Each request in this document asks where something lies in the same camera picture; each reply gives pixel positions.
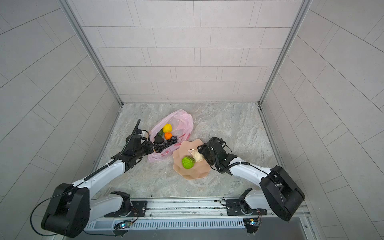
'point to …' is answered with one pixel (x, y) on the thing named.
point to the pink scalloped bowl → (200, 169)
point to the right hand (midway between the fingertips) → (198, 152)
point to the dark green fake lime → (161, 133)
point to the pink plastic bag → (182, 124)
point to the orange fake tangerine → (168, 136)
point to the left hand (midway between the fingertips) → (158, 142)
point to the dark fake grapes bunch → (158, 147)
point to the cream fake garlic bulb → (198, 157)
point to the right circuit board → (251, 224)
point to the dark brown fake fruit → (158, 139)
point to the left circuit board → (122, 225)
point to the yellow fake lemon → (167, 128)
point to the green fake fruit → (188, 162)
